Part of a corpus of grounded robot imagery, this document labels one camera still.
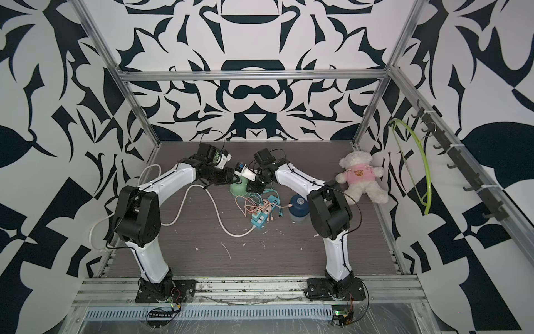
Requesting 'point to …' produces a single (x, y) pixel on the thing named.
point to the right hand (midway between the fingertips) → (249, 181)
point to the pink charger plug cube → (266, 207)
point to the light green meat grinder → (239, 189)
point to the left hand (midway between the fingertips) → (234, 176)
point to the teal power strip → (259, 219)
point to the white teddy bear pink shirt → (360, 177)
